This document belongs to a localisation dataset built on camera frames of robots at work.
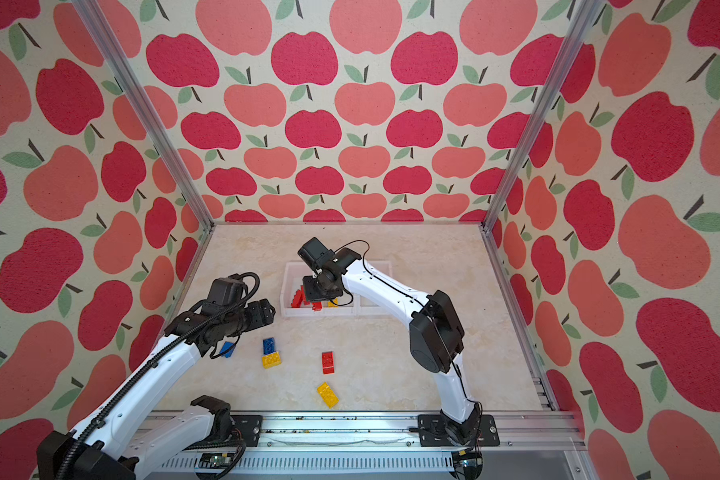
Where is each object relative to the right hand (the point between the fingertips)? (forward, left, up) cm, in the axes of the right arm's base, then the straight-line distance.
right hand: (317, 293), depth 85 cm
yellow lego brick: (-8, -6, +8) cm, 13 cm away
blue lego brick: (-12, +14, -13) cm, 23 cm away
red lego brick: (+4, +8, -10) cm, 14 cm away
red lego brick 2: (-4, -1, -1) cm, 4 cm away
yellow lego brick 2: (-16, +12, -14) cm, 24 cm away
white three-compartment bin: (+11, +12, -10) cm, 19 cm away
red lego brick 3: (-16, -5, -12) cm, 21 cm away
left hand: (-8, +12, 0) cm, 14 cm away
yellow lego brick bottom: (-23, -6, -14) cm, 28 cm away
